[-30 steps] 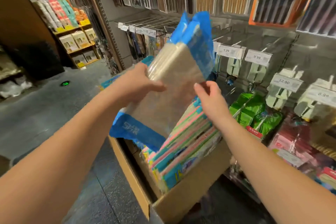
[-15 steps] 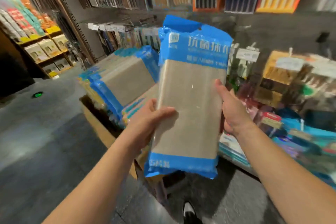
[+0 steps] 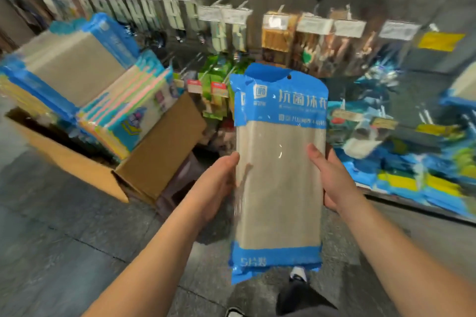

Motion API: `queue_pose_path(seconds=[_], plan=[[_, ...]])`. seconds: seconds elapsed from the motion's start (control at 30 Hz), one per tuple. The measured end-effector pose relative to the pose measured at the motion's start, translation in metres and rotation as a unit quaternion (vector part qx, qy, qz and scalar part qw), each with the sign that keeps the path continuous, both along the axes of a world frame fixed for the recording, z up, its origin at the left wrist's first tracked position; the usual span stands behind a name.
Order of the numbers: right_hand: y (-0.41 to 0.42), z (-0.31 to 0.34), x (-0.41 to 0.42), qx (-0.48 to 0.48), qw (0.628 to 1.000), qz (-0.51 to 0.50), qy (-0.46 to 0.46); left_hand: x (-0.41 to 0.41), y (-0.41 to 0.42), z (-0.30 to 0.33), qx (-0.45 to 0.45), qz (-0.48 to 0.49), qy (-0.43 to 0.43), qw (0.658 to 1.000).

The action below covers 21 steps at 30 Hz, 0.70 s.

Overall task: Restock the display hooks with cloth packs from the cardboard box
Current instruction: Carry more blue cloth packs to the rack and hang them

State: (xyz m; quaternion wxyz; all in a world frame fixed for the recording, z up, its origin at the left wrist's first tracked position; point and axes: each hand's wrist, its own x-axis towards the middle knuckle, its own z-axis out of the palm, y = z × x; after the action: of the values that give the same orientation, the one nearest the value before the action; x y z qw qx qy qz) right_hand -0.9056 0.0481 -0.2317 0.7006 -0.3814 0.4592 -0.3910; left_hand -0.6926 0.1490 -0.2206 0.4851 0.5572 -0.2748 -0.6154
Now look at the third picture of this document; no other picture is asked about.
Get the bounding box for person's left hand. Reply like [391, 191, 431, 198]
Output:
[186, 151, 241, 225]

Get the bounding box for person's right hand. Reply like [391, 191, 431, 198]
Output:
[306, 142, 366, 214]

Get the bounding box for blue cloth packet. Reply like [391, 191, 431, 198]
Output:
[229, 62, 330, 286]

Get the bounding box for brown cardboard box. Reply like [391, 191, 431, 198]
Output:
[3, 90, 208, 206]

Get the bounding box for colourful sponge packets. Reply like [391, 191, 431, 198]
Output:
[78, 49, 179, 161]

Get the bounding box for blue cloth packets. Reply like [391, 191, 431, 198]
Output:
[0, 12, 142, 124]

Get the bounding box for person's right forearm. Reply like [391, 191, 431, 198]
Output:
[335, 198, 476, 317]

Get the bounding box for person's grey trousers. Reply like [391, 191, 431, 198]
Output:
[275, 276, 343, 317]

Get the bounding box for yellow hanging tag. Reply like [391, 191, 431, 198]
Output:
[418, 31, 466, 53]

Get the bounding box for row of white price tags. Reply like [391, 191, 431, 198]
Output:
[0, 0, 421, 41]

